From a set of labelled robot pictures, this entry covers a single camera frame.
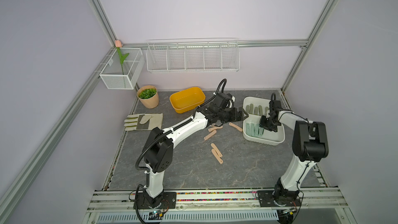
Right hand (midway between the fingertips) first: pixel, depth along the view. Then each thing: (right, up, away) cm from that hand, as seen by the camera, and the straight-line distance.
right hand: (262, 124), depth 100 cm
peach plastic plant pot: (-74, +15, +5) cm, 75 cm away
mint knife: (-9, -3, -1) cm, 10 cm away
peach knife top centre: (-31, -2, -1) cm, 31 cm away
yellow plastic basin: (-51, +17, +16) cm, 56 cm away
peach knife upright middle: (-35, -6, -4) cm, 35 cm away
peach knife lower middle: (-33, -11, -9) cm, 36 cm away
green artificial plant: (-76, +21, +3) cm, 79 cm away
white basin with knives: (+4, +14, +11) cm, 18 cm away
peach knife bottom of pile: (-29, -18, -13) cm, 37 cm away
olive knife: (-4, +10, +11) cm, 16 cm away
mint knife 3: (-4, -2, -1) cm, 4 cm away
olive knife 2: (-1, +9, +9) cm, 13 cm away
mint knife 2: (-7, -3, -1) cm, 8 cm away
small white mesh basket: (-82, +27, -23) cm, 90 cm away
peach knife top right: (-15, -3, -2) cm, 16 cm away
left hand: (-17, +6, -21) cm, 28 cm away
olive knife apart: (-7, +10, +9) cm, 15 cm away
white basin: (+1, -7, -8) cm, 11 cm away
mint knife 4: (-2, -4, -4) cm, 6 cm away
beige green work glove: (-79, +1, +2) cm, 79 cm away
